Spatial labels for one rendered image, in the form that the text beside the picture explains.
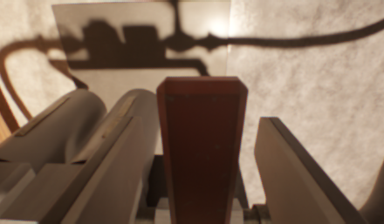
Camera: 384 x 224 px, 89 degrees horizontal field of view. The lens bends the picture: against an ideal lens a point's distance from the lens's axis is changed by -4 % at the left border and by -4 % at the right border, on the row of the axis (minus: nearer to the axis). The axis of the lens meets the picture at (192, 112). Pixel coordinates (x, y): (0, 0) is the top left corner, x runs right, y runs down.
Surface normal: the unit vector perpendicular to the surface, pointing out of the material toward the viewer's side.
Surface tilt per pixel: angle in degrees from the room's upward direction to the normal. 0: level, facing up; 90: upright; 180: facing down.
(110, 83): 0
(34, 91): 0
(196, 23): 0
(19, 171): 90
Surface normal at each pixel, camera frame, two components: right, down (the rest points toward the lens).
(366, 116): -0.03, 0.50
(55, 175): -0.01, -0.87
